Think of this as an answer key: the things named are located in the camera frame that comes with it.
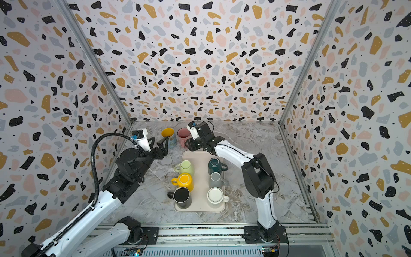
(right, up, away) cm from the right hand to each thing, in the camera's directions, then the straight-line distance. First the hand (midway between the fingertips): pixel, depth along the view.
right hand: (184, 139), depth 88 cm
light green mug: (+1, -14, -2) cm, 15 cm away
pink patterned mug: (-3, +3, +13) cm, 13 cm away
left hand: (-7, +2, -19) cm, 20 cm away
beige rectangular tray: (+9, -33, -4) cm, 34 cm away
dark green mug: (+17, -14, -1) cm, 22 cm away
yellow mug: (+1, -20, -6) cm, 22 cm away
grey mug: (+17, -20, -7) cm, 28 cm away
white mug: (+17, -28, -10) cm, 34 cm away
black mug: (+1, -27, -10) cm, 29 cm away
